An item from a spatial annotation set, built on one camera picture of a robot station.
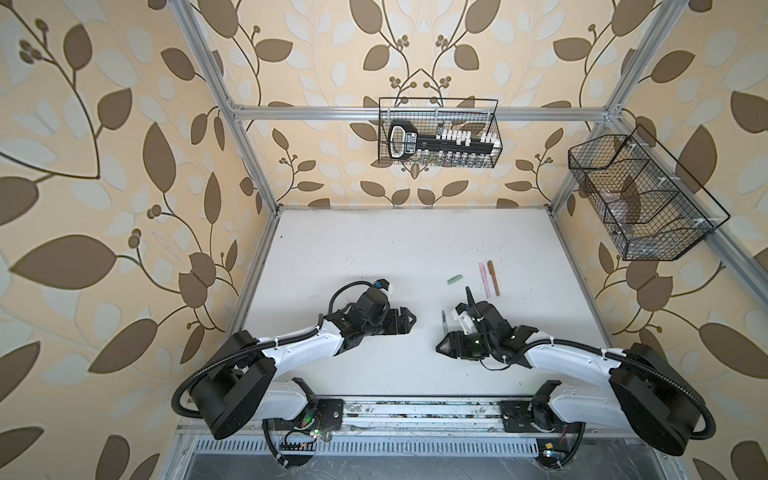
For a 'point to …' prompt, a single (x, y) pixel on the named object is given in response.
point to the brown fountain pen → (493, 274)
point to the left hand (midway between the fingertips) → (410, 318)
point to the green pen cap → (454, 279)
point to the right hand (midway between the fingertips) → (443, 353)
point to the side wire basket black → (650, 207)
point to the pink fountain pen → (484, 279)
